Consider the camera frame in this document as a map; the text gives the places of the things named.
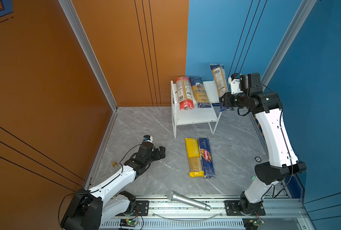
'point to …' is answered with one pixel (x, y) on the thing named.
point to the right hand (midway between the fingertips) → (222, 97)
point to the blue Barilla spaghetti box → (206, 155)
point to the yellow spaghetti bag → (192, 150)
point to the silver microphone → (174, 196)
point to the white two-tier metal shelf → (196, 115)
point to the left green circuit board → (128, 223)
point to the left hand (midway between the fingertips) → (159, 148)
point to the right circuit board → (250, 223)
